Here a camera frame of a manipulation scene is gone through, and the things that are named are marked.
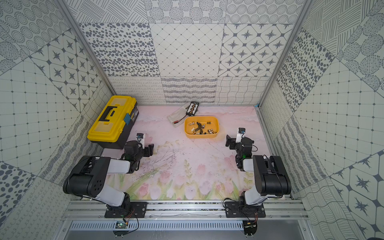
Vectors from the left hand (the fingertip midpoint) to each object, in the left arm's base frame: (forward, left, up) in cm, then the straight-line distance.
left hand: (146, 142), depth 95 cm
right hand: (+4, -57, +2) cm, 58 cm away
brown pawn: (+18, -34, -2) cm, 38 cm away
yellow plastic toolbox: (+2, +17, +14) cm, 22 cm away
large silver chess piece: (+18, -29, -2) cm, 34 cm away
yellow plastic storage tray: (+16, -36, -3) cm, 39 cm away
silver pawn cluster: (+12, -42, -3) cm, 44 cm away
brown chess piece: (+14, -33, -3) cm, 36 cm away
